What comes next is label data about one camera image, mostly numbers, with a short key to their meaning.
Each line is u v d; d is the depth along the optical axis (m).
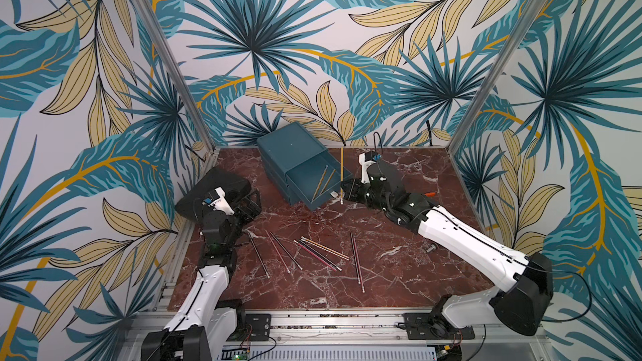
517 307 0.40
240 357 0.71
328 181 0.89
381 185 0.54
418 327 0.73
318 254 0.88
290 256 0.87
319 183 0.88
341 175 0.76
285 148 0.92
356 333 0.74
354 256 0.88
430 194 1.04
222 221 0.61
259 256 0.87
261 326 0.73
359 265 0.86
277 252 0.88
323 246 0.90
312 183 0.89
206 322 0.45
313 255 0.88
